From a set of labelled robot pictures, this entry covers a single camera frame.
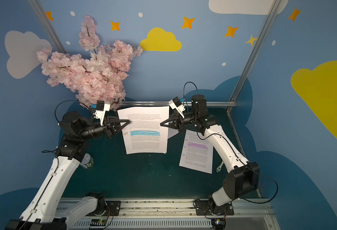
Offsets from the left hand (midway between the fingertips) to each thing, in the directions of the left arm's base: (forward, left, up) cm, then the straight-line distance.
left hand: (129, 119), depth 61 cm
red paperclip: (-3, +2, -7) cm, 8 cm away
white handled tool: (-6, -48, -38) cm, 62 cm away
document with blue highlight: (-1, -6, -9) cm, 11 cm away
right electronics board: (-33, -45, -43) cm, 71 cm away
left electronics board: (-34, +18, -43) cm, 58 cm away
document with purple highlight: (+7, -37, -42) cm, 56 cm away
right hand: (+2, -15, -5) cm, 16 cm away
